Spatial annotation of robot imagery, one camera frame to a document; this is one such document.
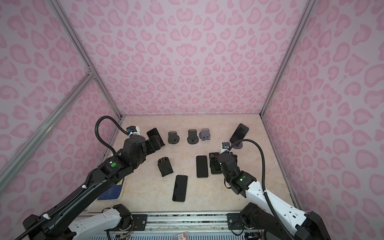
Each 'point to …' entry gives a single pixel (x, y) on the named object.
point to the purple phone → (214, 163)
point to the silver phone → (201, 166)
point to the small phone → (239, 134)
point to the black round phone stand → (192, 138)
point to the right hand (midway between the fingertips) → (218, 154)
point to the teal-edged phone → (180, 188)
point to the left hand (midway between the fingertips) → (153, 137)
